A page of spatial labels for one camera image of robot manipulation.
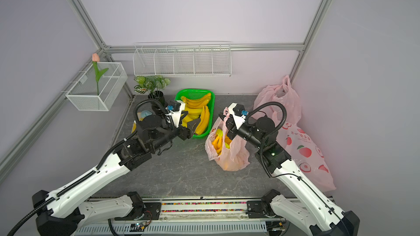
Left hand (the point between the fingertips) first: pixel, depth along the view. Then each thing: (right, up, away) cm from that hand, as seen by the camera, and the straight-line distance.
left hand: (194, 117), depth 65 cm
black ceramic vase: (-27, +12, +34) cm, 45 cm away
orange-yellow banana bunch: (+10, -13, +14) cm, 21 cm away
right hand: (+11, +2, -1) cm, 11 cm away
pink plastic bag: (+16, -19, +6) cm, 25 cm away
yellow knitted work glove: (-45, -8, +40) cm, 61 cm away
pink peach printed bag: (+50, -17, +11) cm, 54 cm away
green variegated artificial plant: (-28, +18, +26) cm, 42 cm away
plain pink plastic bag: (+56, +14, +46) cm, 73 cm away
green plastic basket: (-8, +15, +51) cm, 54 cm away
